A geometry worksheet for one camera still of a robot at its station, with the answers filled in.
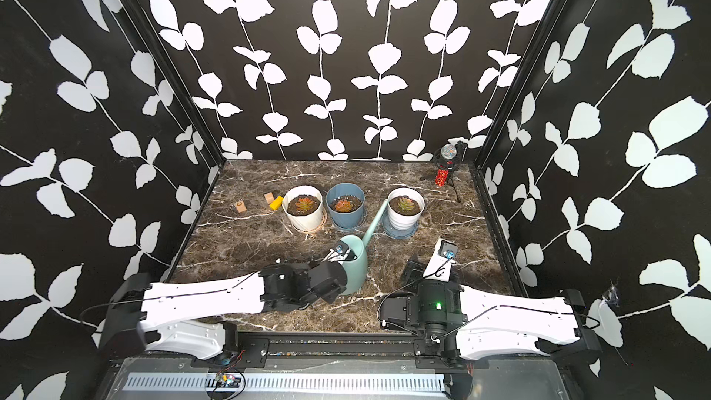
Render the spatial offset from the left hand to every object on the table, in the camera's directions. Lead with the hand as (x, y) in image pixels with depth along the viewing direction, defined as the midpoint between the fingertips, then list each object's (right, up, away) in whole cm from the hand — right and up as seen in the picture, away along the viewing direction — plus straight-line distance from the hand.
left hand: (340, 270), depth 75 cm
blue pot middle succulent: (0, +18, +22) cm, 29 cm away
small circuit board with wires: (-30, -27, -5) cm, 40 cm away
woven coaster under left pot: (-11, +8, +22) cm, 26 cm away
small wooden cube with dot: (-41, +16, +28) cm, 52 cm away
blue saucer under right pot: (+16, +7, +23) cm, 29 cm away
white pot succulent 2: (+21, +16, +20) cm, 33 cm away
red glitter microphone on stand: (+35, +33, +17) cm, 51 cm away
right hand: (+20, +5, -7) cm, 22 cm away
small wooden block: (-31, +19, +31) cm, 48 cm away
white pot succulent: (-15, +16, +20) cm, 30 cm away
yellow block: (-28, +17, +31) cm, 45 cm away
